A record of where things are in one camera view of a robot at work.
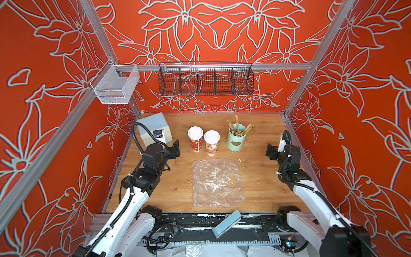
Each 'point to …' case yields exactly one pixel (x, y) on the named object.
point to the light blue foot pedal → (226, 224)
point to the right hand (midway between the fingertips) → (277, 143)
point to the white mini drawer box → (157, 126)
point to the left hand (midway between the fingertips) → (170, 139)
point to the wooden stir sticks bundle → (237, 132)
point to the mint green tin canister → (235, 143)
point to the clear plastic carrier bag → (217, 183)
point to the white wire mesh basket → (115, 83)
